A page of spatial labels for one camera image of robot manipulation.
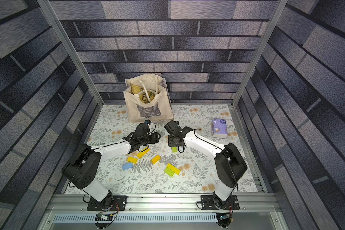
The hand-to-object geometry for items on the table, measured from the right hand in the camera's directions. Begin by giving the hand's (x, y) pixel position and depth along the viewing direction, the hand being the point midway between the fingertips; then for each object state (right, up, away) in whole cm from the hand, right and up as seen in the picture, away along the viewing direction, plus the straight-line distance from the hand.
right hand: (173, 140), depth 89 cm
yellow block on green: (0, -16, -4) cm, 17 cm away
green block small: (+1, -6, +3) cm, 7 cm away
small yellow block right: (-11, -12, 0) cm, 16 cm away
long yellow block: (-21, -9, +1) cm, 23 cm away
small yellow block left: (-27, -13, +1) cm, 29 cm away
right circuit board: (+27, -37, -16) cm, 49 cm away
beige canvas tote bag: (-18, +28, +6) cm, 34 cm away
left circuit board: (-37, -36, -18) cm, 55 cm away
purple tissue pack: (+32, +7, +8) cm, 34 cm away
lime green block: (-2, -18, -5) cm, 19 cm away
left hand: (-10, +3, +2) cm, 10 cm away
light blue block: (-29, -15, -3) cm, 33 cm away
